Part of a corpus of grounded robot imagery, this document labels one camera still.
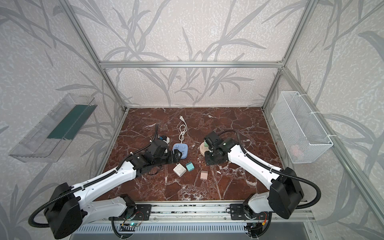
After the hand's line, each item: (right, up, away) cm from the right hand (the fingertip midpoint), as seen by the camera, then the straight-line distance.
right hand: (208, 156), depth 82 cm
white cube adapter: (-16, -9, +3) cm, 19 cm away
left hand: (-16, +3, 0) cm, 17 cm away
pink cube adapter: (-3, -11, +3) cm, 12 cm away
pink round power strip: (-3, +2, +13) cm, 13 cm away
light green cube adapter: (-1, +4, +13) cm, 14 cm away
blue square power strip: (-16, +2, +14) cm, 21 cm away
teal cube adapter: (-11, -8, +6) cm, 14 cm away
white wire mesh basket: (+38, +13, -20) cm, 45 cm away
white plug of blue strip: (-19, +21, +30) cm, 42 cm away
